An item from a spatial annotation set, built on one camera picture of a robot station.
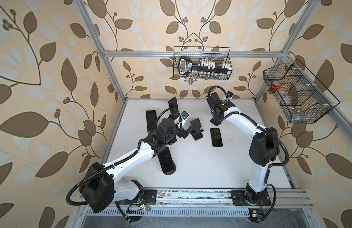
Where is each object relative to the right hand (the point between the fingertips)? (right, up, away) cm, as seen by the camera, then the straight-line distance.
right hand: (223, 108), depth 90 cm
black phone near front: (-35, -29, -12) cm, 47 cm away
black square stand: (-17, -15, +3) cm, 23 cm away
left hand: (-24, -5, -14) cm, 28 cm away
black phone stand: (-2, -20, +9) cm, 22 cm away
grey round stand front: (-33, -36, -11) cm, 50 cm away
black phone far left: (-47, -6, +2) cm, 47 cm away
